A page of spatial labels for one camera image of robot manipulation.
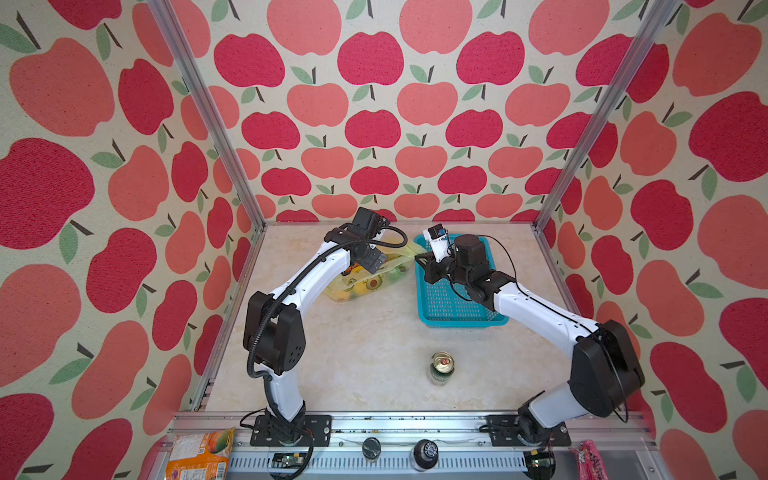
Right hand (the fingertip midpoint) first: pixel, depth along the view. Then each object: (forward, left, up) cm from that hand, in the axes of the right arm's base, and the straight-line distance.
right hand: (423, 254), depth 84 cm
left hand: (+3, +17, -4) cm, 17 cm away
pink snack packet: (-43, -42, -21) cm, 64 cm away
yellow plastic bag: (-8, +19, -5) cm, 21 cm away
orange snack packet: (-51, +49, -18) cm, 73 cm away
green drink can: (-27, -6, -12) cm, 30 cm away
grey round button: (-46, +9, -11) cm, 48 cm away
